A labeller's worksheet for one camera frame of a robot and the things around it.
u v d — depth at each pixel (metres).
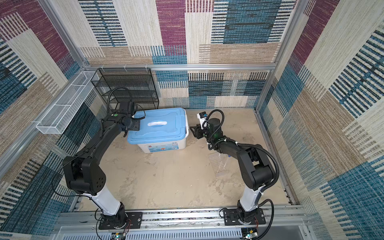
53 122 0.70
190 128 0.90
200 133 0.83
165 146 0.92
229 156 0.79
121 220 0.67
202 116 0.81
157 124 0.89
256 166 0.49
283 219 0.74
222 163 0.91
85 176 0.46
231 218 0.73
